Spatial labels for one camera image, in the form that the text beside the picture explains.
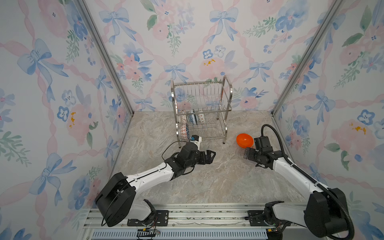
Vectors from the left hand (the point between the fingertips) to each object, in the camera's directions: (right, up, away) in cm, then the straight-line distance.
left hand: (211, 153), depth 80 cm
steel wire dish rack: (-4, +27, +23) cm, 36 cm away
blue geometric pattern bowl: (-14, +11, +23) cm, 29 cm away
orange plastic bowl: (+24, +5, +19) cm, 31 cm away
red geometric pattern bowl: (-16, +10, +12) cm, 22 cm away
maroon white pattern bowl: (-16, +19, +20) cm, 32 cm away
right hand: (+26, -2, +8) cm, 28 cm away
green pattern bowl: (-4, +20, +20) cm, 29 cm away
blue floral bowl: (-10, +19, +20) cm, 29 cm away
